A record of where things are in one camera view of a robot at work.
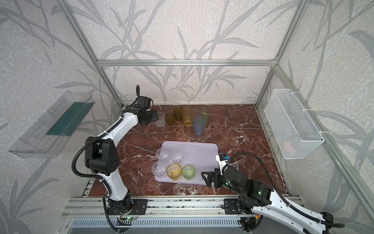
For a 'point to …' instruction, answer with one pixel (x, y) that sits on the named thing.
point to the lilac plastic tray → (187, 162)
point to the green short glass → (188, 171)
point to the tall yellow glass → (187, 115)
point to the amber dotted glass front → (170, 118)
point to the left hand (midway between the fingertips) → (156, 112)
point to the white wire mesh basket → (296, 133)
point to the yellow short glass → (174, 170)
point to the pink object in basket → (289, 146)
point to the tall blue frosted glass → (199, 121)
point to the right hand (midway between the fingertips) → (207, 168)
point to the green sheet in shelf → (71, 119)
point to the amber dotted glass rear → (177, 113)
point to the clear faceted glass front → (159, 169)
